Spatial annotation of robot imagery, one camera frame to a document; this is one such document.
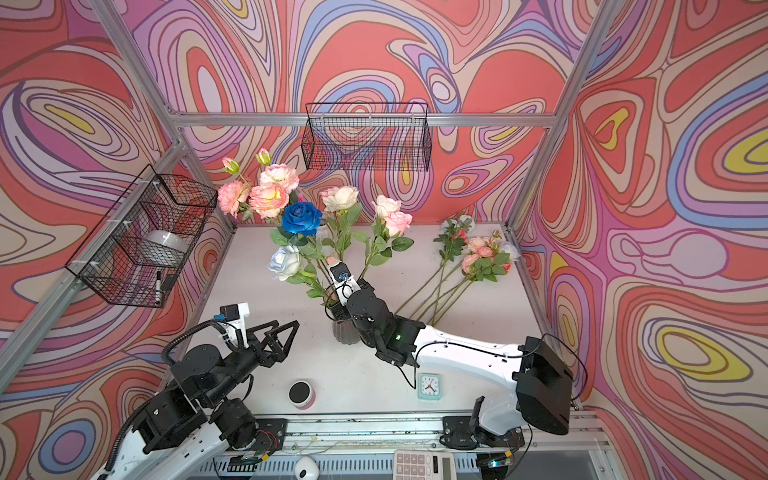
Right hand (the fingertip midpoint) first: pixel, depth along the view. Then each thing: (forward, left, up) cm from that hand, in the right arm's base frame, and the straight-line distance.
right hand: (338, 286), depth 73 cm
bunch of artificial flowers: (+23, -40, -21) cm, 51 cm away
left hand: (-10, +10, 0) cm, 14 cm away
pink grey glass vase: (-3, +1, -19) cm, 19 cm away
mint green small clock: (-18, -22, -23) cm, 37 cm away
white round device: (-35, +8, -22) cm, 42 cm away
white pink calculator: (-35, -19, -24) cm, 46 cm away
